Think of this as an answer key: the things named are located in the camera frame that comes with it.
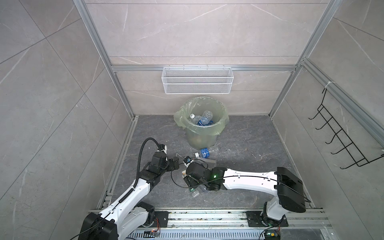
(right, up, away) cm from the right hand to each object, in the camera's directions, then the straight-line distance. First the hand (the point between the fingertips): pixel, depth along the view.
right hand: (190, 174), depth 80 cm
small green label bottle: (+3, -10, -1) cm, 10 cm away
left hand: (-11, +9, +6) cm, 15 cm away
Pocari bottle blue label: (+9, +31, +8) cm, 33 cm away
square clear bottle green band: (+11, +3, +11) cm, 16 cm away
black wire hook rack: (+71, +24, -10) cm, 75 cm away
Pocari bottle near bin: (+9, +9, +13) cm, 18 cm away
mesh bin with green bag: (+7, +20, +8) cm, 22 cm away
